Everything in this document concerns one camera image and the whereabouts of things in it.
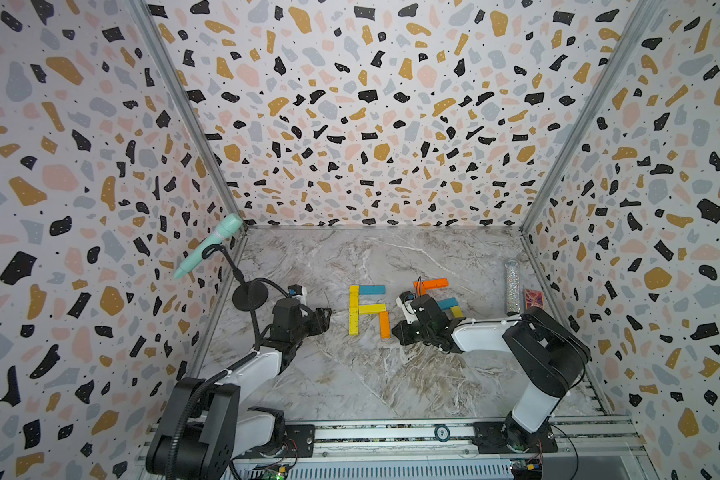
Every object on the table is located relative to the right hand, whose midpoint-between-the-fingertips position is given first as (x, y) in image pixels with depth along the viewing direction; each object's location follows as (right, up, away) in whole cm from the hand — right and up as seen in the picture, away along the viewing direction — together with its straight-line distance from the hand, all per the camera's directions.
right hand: (398, 330), depth 92 cm
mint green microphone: (-44, +31, -16) cm, 57 cm away
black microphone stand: (-50, +9, +8) cm, 52 cm away
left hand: (-21, +6, -2) cm, 22 cm away
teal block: (+17, +7, +9) cm, 20 cm away
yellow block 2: (-8, +6, +6) cm, 11 cm away
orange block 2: (+7, +12, +9) cm, 17 cm away
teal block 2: (-8, +12, +11) cm, 18 cm away
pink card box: (+46, +9, +8) cm, 48 cm away
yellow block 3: (-15, +10, +8) cm, 19 cm away
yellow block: (-14, +2, +2) cm, 14 cm away
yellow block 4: (+20, +5, +5) cm, 21 cm away
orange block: (+17, +14, +14) cm, 26 cm away
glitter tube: (+39, +13, +8) cm, 42 cm away
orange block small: (-4, +1, +2) cm, 5 cm away
